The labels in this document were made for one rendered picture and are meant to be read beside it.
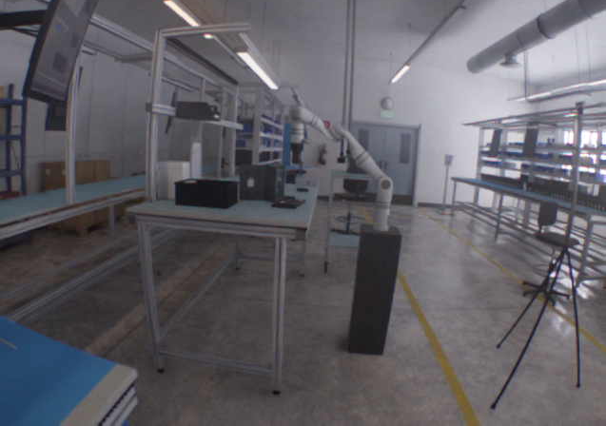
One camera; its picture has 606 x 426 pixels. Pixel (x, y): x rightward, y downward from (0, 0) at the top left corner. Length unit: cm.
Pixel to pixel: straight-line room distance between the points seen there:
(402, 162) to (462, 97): 247
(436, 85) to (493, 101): 176
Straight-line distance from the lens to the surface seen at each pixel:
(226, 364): 186
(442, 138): 900
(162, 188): 193
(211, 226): 155
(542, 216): 375
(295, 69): 876
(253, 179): 191
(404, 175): 879
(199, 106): 189
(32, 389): 64
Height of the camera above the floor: 132
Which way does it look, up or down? 9 degrees down
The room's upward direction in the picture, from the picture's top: 3 degrees clockwise
